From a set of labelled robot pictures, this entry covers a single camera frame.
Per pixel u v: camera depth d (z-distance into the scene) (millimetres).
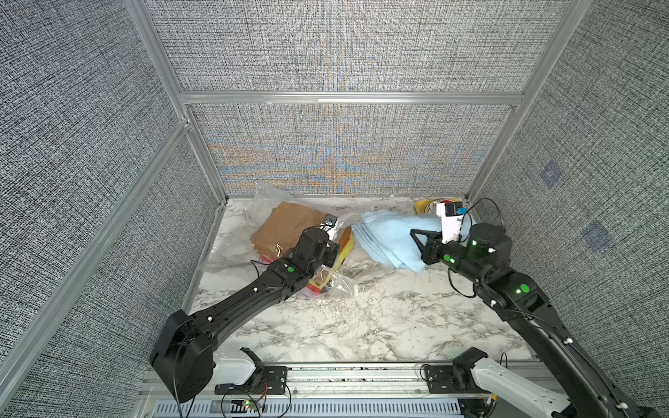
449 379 726
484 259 470
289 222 943
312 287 849
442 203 566
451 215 549
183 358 399
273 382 733
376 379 749
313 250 578
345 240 929
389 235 699
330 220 675
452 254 549
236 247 1025
